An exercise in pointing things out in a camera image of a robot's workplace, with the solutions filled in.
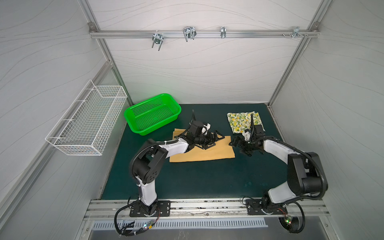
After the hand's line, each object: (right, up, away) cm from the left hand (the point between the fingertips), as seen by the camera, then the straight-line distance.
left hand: (223, 138), depth 84 cm
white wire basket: (-65, +9, -14) cm, 68 cm away
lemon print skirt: (+17, +9, +23) cm, 30 cm away
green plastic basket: (-54, +13, +28) cm, 62 cm away
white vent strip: (-20, -39, -14) cm, 46 cm away
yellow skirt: (+2, -8, +8) cm, 12 cm away
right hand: (+10, -4, +8) cm, 14 cm away
